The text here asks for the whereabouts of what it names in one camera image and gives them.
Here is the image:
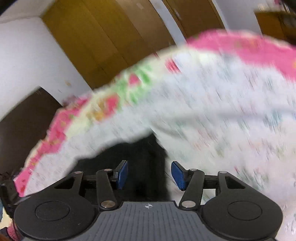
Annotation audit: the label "black pants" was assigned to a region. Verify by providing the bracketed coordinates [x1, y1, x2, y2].
[70, 133, 170, 202]

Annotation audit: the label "dark wooden headboard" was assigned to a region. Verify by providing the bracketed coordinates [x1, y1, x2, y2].
[1, 87, 62, 175]

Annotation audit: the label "floral bed sheet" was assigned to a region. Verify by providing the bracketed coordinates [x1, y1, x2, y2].
[15, 30, 295, 240]

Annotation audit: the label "brown wooden wardrobe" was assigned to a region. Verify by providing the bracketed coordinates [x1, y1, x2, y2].
[42, 1, 226, 88]

